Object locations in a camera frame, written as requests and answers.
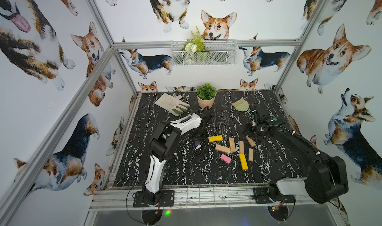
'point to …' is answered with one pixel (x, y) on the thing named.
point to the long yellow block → (243, 162)
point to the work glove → (174, 105)
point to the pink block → (226, 158)
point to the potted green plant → (206, 94)
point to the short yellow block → (213, 139)
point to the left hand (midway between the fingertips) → (202, 139)
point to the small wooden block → (241, 147)
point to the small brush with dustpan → (241, 105)
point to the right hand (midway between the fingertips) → (244, 133)
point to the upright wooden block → (232, 145)
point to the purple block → (197, 143)
